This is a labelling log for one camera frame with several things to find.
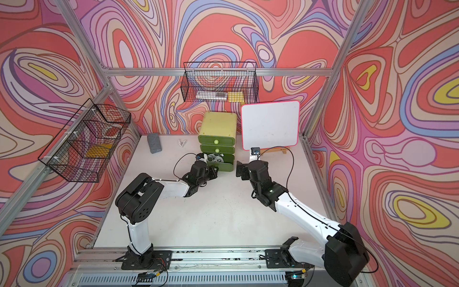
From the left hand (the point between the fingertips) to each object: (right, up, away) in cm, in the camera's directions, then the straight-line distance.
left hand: (220, 168), depth 96 cm
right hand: (+14, +3, -15) cm, 20 cm away
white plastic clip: (-27, +15, +18) cm, 36 cm away
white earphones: (-3, +5, +8) cm, 10 cm away
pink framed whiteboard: (+29, +25, +8) cm, 39 cm away
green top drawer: (-2, +15, -5) cm, 16 cm away
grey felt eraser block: (-44, +15, +18) cm, 50 cm away
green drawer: (-2, +11, +2) cm, 11 cm away
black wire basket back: (0, +49, +5) cm, 50 cm away
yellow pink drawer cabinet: (-1, +19, -5) cm, 20 cm away
